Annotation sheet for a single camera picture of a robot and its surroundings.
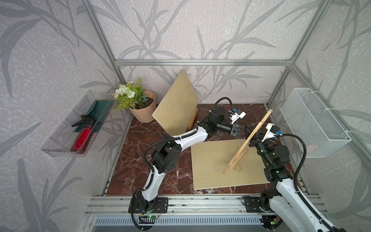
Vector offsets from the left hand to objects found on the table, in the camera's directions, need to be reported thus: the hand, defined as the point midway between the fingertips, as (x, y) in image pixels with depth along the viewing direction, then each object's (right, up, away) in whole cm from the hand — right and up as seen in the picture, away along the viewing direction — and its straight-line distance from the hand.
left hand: (247, 137), depth 71 cm
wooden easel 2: (-5, -12, +3) cm, 13 cm away
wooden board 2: (-16, -17, +20) cm, 31 cm away
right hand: (+1, +5, +2) cm, 6 cm away
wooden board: (-38, +15, +25) cm, 48 cm away
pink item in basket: (+32, -5, 0) cm, 32 cm away
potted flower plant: (-63, +20, +28) cm, 72 cm away
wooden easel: (-27, +9, +34) cm, 45 cm away
